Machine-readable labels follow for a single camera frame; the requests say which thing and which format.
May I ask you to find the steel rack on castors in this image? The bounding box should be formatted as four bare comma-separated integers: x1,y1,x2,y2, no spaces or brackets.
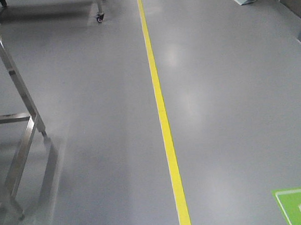
0,0,113,33

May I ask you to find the bare steel table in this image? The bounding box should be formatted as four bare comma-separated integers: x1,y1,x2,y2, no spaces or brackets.
0,20,57,223

